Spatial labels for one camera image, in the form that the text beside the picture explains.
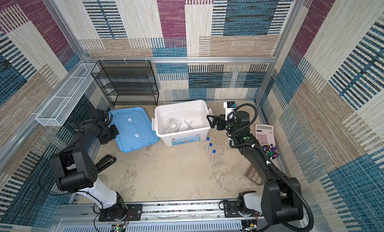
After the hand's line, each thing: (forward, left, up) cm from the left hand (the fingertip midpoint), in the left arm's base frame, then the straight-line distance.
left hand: (115, 133), depth 90 cm
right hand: (0, -57, +13) cm, 59 cm away
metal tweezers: (+11, -43, -9) cm, 45 cm away
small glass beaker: (+6, -29, -4) cm, 30 cm away
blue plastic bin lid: (+7, -9, -6) cm, 13 cm away
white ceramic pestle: (+12, -37, -9) cm, 40 cm away
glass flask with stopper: (+11, -32, -6) cm, 35 cm away
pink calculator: (+3, -93, -8) cm, 93 cm away
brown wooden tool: (-22, -79, -11) cm, 83 cm away
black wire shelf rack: (+40, +1, +6) cm, 40 cm away
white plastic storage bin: (+14, -39, -11) cm, 43 cm away
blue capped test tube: (-8, -54, +5) cm, 55 cm away
